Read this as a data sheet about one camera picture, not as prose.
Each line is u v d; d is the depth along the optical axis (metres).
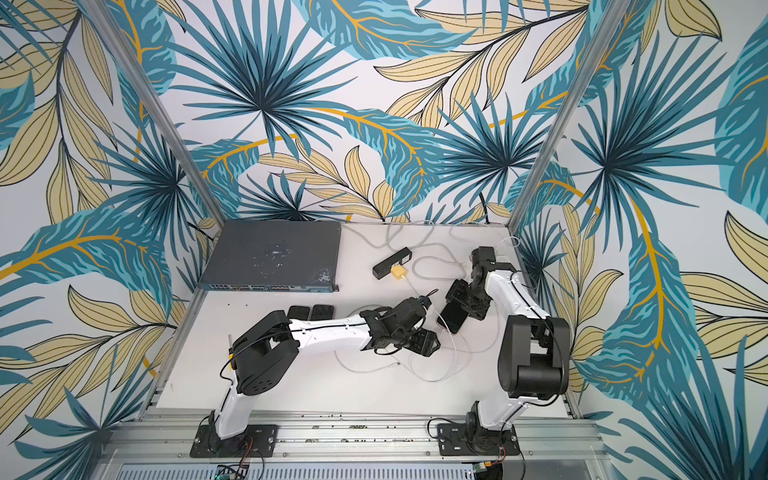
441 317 0.88
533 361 0.46
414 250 1.10
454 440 0.73
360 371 0.85
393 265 1.04
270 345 0.50
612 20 0.69
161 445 0.88
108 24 0.69
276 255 1.03
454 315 0.88
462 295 0.81
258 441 0.73
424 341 0.75
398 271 1.05
